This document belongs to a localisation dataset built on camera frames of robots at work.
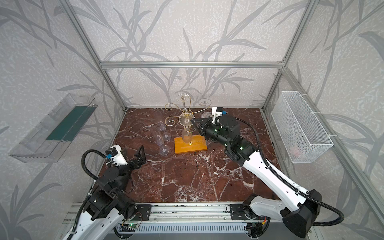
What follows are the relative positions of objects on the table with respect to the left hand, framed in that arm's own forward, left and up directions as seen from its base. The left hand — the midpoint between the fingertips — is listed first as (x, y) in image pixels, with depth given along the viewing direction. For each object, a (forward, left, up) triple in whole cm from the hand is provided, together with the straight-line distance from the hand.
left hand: (139, 143), depth 71 cm
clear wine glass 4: (+21, -32, +7) cm, 39 cm away
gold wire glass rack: (+8, -16, +8) cm, 19 cm away
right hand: (+6, -25, +15) cm, 30 cm away
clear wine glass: (+20, -4, -4) cm, 21 cm away
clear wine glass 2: (+9, -5, -12) cm, 16 cm away
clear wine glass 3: (+23, -20, +9) cm, 32 cm away
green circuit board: (-31, +3, -24) cm, 40 cm away
